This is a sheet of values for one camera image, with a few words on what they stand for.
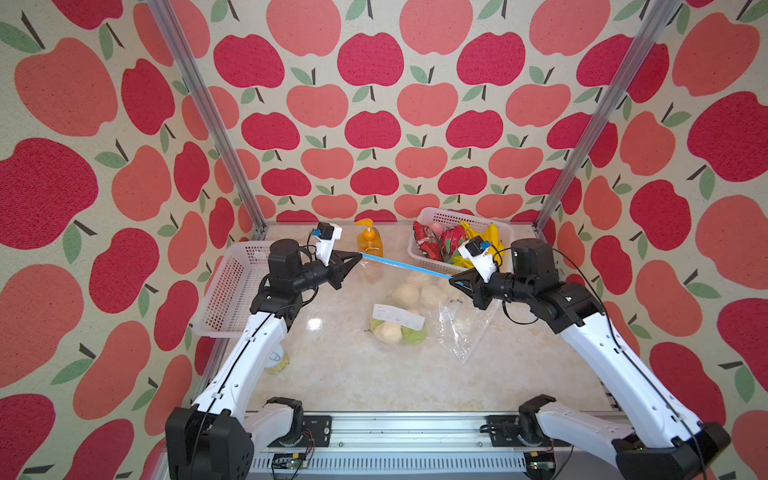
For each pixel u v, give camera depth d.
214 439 0.38
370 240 0.91
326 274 0.65
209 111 0.87
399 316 0.78
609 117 0.86
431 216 1.14
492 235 1.04
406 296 0.96
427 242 1.01
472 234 1.11
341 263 0.64
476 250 0.58
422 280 0.99
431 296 0.94
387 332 0.82
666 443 0.37
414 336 0.82
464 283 0.68
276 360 0.80
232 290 0.98
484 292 0.60
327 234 0.62
